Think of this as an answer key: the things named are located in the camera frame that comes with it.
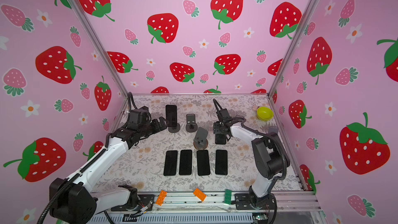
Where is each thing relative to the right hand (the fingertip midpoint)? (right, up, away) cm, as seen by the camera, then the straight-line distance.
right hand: (219, 127), depth 96 cm
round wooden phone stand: (-12, -7, -7) cm, 15 cm away
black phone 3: (-11, -19, -10) cm, 24 cm away
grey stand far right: (+31, 0, -6) cm, 32 cm away
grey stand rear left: (-30, -2, +6) cm, 30 cm away
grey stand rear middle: (-19, 0, +8) cm, 20 cm away
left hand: (-32, +4, -13) cm, 35 cm away
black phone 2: (-21, -20, -6) cm, 29 cm away
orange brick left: (-31, -33, -21) cm, 50 cm away
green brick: (+2, -31, -21) cm, 38 cm away
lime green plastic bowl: (+33, +8, +12) cm, 36 cm away
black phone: (-30, +8, -3) cm, 31 cm away
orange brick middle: (-11, -31, -21) cm, 39 cm away
